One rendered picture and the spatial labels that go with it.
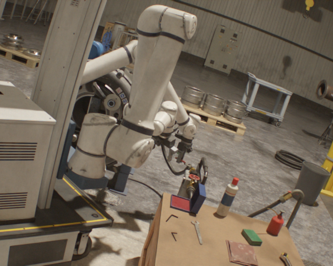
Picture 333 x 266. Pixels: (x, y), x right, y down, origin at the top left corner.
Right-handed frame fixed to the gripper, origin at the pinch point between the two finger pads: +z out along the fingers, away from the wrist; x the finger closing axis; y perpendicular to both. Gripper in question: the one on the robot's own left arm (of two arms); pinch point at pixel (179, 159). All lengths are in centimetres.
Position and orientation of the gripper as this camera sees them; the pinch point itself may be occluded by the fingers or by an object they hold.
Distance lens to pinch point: 290.7
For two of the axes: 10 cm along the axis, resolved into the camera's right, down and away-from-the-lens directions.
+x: 5.0, -0.8, 8.6
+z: -3.1, 9.2, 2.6
